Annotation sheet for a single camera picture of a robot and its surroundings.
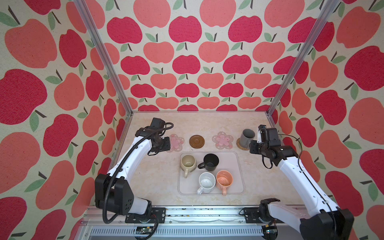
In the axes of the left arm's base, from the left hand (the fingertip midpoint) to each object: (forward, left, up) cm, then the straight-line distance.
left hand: (169, 148), depth 83 cm
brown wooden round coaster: (+14, -16, -15) cm, 26 cm away
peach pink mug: (-14, -31, -13) cm, 36 cm away
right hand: (-1, -49, +3) cm, 49 cm away
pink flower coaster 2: (+15, -35, -15) cm, 41 cm away
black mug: (-3, -24, -12) cm, 27 cm away
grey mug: (+10, -47, -4) cm, 48 cm away
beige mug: (-3, -10, -13) cm, 17 cm away
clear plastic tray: (-2, -37, -14) cm, 40 cm away
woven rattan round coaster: (+12, -45, -14) cm, 49 cm away
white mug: (-14, -21, -13) cm, 29 cm away
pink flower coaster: (+13, -2, -14) cm, 19 cm away
